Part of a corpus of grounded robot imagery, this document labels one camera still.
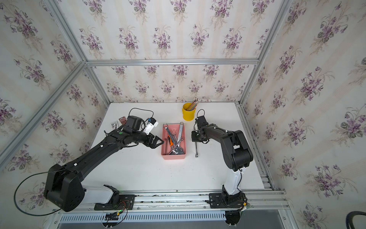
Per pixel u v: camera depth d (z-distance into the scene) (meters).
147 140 0.71
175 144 0.91
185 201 0.75
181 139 0.91
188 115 1.06
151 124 0.73
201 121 0.80
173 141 0.91
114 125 1.04
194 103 0.99
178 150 0.89
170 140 0.95
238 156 0.49
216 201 0.73
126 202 0.73
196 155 0.89
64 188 0.40
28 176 0.38
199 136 0.83
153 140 0.72
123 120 1.07
